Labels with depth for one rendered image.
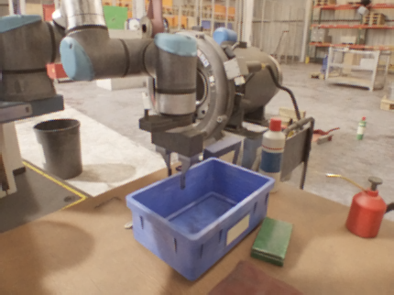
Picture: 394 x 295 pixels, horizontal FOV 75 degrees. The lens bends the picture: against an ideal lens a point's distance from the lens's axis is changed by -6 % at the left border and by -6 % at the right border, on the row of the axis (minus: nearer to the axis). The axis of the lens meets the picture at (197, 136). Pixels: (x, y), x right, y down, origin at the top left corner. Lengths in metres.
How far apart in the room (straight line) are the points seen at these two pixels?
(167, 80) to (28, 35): 0.58
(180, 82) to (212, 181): 0.34
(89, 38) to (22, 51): 0.45
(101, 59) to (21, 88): 0.47
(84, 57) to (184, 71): 0.20
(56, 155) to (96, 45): 1.44
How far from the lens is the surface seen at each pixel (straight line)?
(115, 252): 0.65
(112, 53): 0.61
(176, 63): 0.56
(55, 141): 1.93
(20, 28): 1.02
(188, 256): 0.52
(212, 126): 1.71
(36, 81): 1.02
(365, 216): 0.75
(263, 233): 0.66
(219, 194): 0.80
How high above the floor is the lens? 0.90
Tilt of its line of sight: 19 degrees down
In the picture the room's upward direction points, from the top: 1 degrees clockwise
